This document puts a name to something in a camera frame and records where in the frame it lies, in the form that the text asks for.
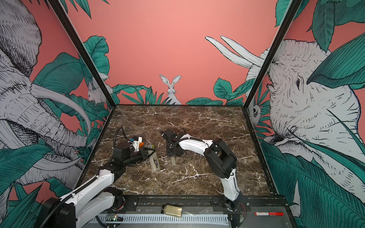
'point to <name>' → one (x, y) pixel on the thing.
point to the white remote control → (154, 160)
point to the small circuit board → (114, 217)
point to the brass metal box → (171, 210)
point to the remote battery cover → (173, 160)
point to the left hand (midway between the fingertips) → (154, 149)
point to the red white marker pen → (273, 213)
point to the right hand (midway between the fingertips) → (168, 153)
